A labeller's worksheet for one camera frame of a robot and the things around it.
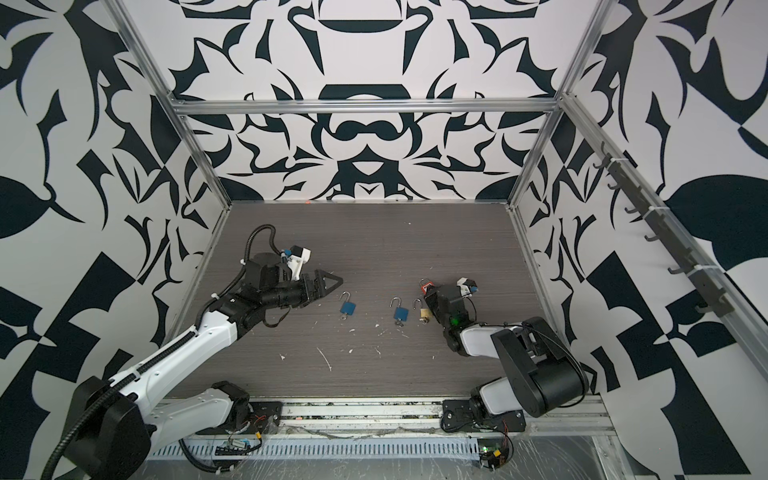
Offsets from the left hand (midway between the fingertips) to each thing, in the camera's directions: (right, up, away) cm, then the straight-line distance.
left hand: (336, 280), depth 77 cm
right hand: (+25, -4, +15) cm, 30 cm away
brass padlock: (+24, -12, +16) cm, 31 cm away
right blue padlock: (+17, -12, +15) cm, 26 cm away
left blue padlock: (+1, -11, +17) cm, 20 cm away
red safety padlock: (+25, -4, +20) cm, 32 cm away
